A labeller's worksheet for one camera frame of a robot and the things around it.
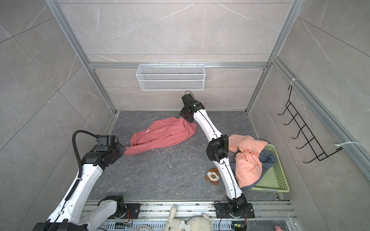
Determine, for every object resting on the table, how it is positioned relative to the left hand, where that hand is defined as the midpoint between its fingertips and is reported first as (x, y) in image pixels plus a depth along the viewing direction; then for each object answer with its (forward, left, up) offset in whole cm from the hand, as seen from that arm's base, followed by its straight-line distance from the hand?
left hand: (120, 145), depth 79 cm
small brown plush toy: (-14, -53, -14) cm, 56 cm away
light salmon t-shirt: (-12, -71, -6) cm, 73 cm away
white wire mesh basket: (+48, -28, +12) cm, 56 cm away
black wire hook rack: (-12, -92, +17) cm, 95 cm away
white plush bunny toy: (-37, -40, -8) cm, 55 cm away
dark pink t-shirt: (+19, -21, -15) cm, 32 cm away
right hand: (+26, -35, -3) cm, 44 cm away
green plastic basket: (-16, -91, -17) cm, 94 cm away
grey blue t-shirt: (-5, -88, -12) cm, 89 cm away
